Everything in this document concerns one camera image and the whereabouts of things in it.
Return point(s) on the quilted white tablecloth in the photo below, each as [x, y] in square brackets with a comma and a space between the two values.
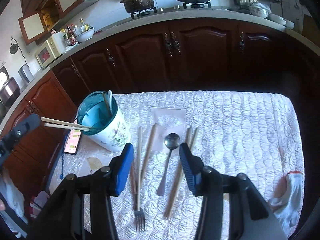
[237, 135]

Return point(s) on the silver rice cooker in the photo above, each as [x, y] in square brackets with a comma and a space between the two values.
[8, 87]

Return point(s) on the tan cardboard piece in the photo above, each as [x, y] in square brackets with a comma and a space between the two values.
[94, 162]

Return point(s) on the clear oil bottle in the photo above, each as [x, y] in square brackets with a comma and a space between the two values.
[81, 25]

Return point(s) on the dark wooden base cabinets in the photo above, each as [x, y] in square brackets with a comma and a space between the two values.
[140, 62]

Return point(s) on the stack of white bowls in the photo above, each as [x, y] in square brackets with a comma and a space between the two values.
[277, 18]

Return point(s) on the white cloth bundle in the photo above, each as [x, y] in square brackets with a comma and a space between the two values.
[12, 200]

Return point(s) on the cream microwave oven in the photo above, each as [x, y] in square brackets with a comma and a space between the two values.
[48, 52]

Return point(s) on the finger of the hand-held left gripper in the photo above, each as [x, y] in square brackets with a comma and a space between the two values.
[27, 124]

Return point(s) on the metal spoon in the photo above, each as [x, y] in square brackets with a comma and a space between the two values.
[172, 140]

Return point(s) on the white rag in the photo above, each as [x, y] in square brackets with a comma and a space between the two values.
[71, 46]

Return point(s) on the white plastic spoon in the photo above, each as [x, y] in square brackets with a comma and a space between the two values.
[109, 97]

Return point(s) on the white mixing bowl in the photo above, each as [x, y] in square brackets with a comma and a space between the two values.
[85, 36]

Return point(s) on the grey stone kitchen countertop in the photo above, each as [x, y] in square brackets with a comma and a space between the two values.
[212, 13]

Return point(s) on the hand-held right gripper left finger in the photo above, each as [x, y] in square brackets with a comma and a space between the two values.
[123, 170]

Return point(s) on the black round wall-hung object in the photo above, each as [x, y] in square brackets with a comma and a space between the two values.
[13, 47]

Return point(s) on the floral white utensil holder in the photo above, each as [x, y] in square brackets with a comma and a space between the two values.
[113, 135]

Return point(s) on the dark sauce bottle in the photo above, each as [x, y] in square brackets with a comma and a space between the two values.
[68, 31]

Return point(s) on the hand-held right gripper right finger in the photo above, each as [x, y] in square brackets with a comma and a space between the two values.
[190, 170]

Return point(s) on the black smartphone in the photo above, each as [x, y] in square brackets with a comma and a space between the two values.
[72, 142]

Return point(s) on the blackened cooking pot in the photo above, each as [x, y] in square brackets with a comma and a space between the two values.
[138, 2]

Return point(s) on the silver electric kettle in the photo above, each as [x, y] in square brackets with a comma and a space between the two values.
[25, 73]

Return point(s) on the gas stove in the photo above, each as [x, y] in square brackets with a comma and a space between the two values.
[172, 8]

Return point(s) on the floral ceramic bowl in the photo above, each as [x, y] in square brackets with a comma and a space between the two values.
[260, 11]

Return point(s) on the metal fork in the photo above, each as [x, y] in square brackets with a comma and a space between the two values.
[140, 220]

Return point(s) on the red white package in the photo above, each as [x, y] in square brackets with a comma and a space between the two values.
[37, 202]

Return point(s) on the white work glove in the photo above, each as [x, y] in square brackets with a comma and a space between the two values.
[287, 197]

